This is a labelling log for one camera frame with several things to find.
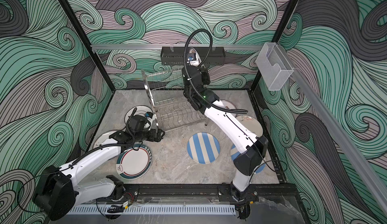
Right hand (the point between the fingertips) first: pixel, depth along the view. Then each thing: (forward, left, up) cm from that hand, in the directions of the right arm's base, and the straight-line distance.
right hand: (204, 68), depth 68 cm
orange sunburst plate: (-16, +61, -41) cm, 75 cm away
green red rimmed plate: (-31, +39, -42) cm, 65 cm away
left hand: (-16, +25, -32) cm, 43 cm away
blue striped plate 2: (-23, -20, -44) cm, 53 cm away
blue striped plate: (-21, -1, -43) cm, 48 cm away
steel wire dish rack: (+8, +22, -40) cm, 46 cm away
